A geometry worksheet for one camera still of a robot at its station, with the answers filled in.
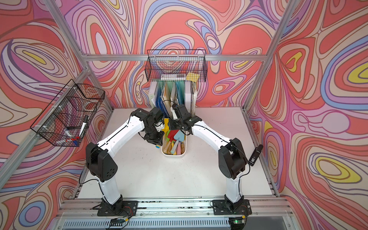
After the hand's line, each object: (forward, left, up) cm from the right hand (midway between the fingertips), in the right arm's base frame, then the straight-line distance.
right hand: (170, 127), depth 87 cm
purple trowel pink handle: (-9, -5, -12) cm, 15 cm away
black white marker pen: (-10, +40, +16) cm, 44 cm away
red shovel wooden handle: (+1, 0, -10) cm, 10 cm away
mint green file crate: (+21, +3, +8) cm, 23 cm away
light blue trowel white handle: (+1, -5, -11) cm, 12 cm away
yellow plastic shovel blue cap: (-13, +6, 0) cm, 15 cm away
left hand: (-11, +4, -1) cm, 12 cm away
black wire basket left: (-8, +48, +19) cm, 52 cm away
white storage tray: (-5, -2, -12) cm, 13 cm away
